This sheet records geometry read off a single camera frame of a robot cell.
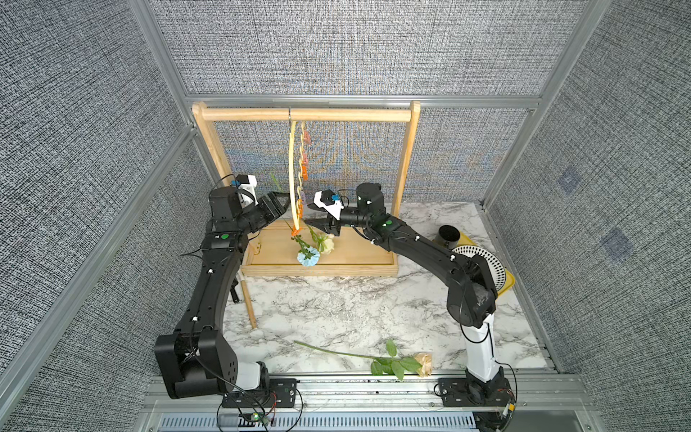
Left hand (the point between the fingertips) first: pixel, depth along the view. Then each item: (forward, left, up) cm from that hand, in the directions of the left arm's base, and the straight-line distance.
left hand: (290, 196), depth 75 cm
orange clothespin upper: (+37, 0, -22) cm, 43 cm away
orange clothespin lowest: (-8, -1, -6) cm, 10 cm away
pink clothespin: (+35, -3, -4) cm, 36 cm away
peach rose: (-37, -27, -31) cm, 55 cm away
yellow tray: (-12, -73, -32) cm, 81 cm away
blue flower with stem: (-5, -3, -23) cm, 23 cm away
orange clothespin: (-3, -3, -2) cm, 4 cm away
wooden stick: (-17, +18, -33) cm, 41 cm away
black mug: (+2, -53, -24) cm, 58 cm away
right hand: (-2, -5, -1) cm, 5 cm away
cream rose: (+1, -9, -24) cm, 26 cm away
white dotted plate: (-7, -69, -31) cm, 76 cm away
